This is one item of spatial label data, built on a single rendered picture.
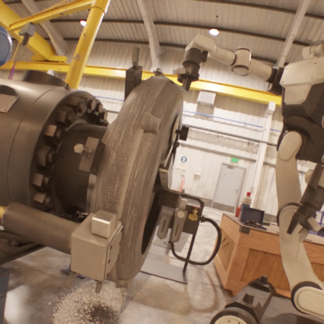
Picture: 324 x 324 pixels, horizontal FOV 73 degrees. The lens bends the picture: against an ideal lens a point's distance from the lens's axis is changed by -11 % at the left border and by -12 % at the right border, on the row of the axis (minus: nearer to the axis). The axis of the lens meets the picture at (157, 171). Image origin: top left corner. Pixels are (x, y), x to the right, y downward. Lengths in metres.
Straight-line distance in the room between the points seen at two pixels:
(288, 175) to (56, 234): 0.98
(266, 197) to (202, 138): 4.07
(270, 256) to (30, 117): 1.53
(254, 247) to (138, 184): 1.19
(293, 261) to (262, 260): 0.54
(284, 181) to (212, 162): 10.55
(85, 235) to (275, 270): 1.43
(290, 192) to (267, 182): 10.72
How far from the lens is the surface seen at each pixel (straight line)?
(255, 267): 1.71
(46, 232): 0.58
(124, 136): 0.58
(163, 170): 0.78
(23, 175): 0.80
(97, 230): 0.51
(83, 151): 0.51
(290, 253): 1.18
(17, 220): 0.62
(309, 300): 1.18
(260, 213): 1.84
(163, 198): 1.00
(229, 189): 11.54
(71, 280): 0.68
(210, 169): 11.65
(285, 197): 1.19
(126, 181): 0.56
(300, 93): 1.26
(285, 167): 1.18
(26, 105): 0.88
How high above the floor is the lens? 0.61
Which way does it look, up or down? 2 degrees up
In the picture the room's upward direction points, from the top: 14 degrees clockwise
